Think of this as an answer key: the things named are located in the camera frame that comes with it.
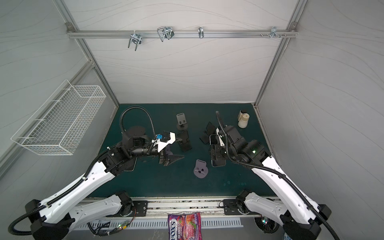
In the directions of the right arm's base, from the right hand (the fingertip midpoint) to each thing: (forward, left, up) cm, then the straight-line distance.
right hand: (218, 146), depth 69 cm
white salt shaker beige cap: (+30, -20, -19) cm, 41 cm away
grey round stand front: (-5, +8, -20) cm, 22 cm away
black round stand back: (+27, +23, -21) cm, 41 cm away
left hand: (-5, +15, +8) cm, 18 cm away
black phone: (-9, +1, +6) cm, 11 cm away
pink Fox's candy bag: (-30, +14, -21) cm, 40 cm away
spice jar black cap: (+37, -21, -15) cm, 45 cm away
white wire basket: (-2, +74, +11) cm, 75 cm away
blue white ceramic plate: (-32, -19, +5) cm, 38 cm away
